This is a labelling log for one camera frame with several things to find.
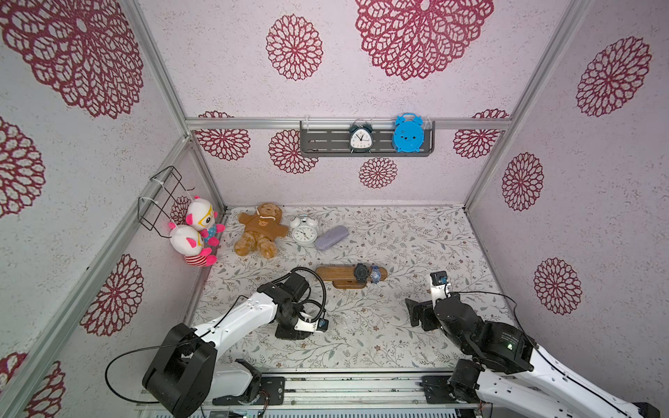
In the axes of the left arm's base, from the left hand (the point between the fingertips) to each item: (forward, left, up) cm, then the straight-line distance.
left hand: (294, 327), depth 84 cm
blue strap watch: (+16, -27, +7) cm, 32 cm away
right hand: (+3, -36, +16) cm, 40 cm away
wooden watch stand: (+16, -16, +5) cm, 23 cm away
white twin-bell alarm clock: (+36, -1, +4) cm, 36 cm away
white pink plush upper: (+34, +34, +16) cm, 51 cm away
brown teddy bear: (+37, +16, +5) cm, 41 cm away
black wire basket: (+24, +40, +29) cm, 55 cm away
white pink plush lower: (+22, +34, +18) cm, 44 cm away
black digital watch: (+17, -22, +6) cm, 28 cm away
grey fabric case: (+36, -12, 0) cm, 38 cm away
